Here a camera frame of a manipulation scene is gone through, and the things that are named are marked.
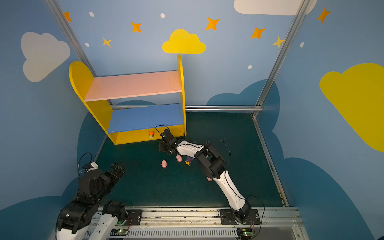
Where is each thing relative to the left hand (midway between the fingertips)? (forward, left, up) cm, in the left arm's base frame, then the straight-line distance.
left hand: (123, 167), depth 71 cm
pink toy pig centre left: (+15, -24, -18) cm, 34 cm away
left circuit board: (-24, +2, -20) cm, 31 cm away
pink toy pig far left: (+11, -15, -20) cm, 27 cm away
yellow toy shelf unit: (+28, +8, -1) cm, 29 cm away
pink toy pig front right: (+2, -43, -19) cm, 47 cm away
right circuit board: (-23, -59, -20) cm, 67 cm away
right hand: (+25, -12, -18) cm, 33 cm away
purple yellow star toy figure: (+12, -30, -17) cm, 36 cm away
